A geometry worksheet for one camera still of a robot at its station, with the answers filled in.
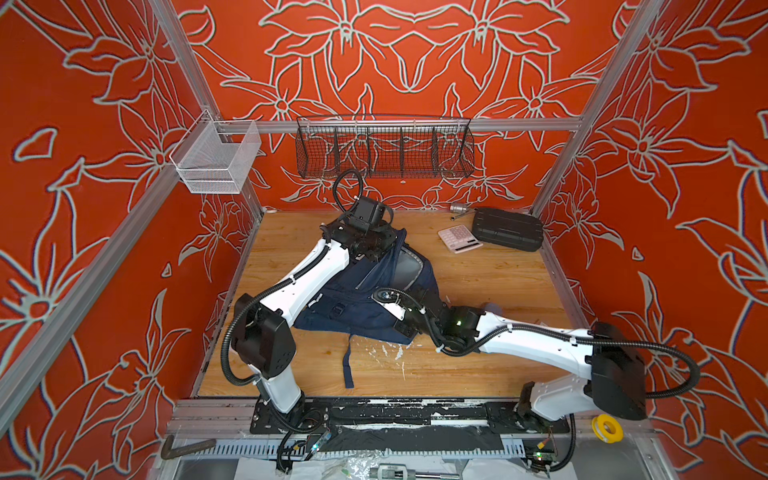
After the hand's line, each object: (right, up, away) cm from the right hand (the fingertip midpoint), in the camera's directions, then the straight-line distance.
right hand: (383, 305), depth 77 cm
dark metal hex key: (-51, -32, -9) cm, 61 cm away
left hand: (+4, +19, +4) cm, 20 cm away
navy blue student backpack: (-11, -3, +7) cm, 13 cm away
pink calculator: (+28, +17, +31) cm, 45 cm away
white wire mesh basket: (-54, +44, +16) cm, 71 cm away
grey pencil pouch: (+35, -4, +16) cm, 39 cm away
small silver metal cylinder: (+31, +30, +40) cm, 58 cm away
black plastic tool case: (+46, +21, +30) cm, 59 cm away
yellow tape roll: (+55, -29, -6) cm, 62 cm away
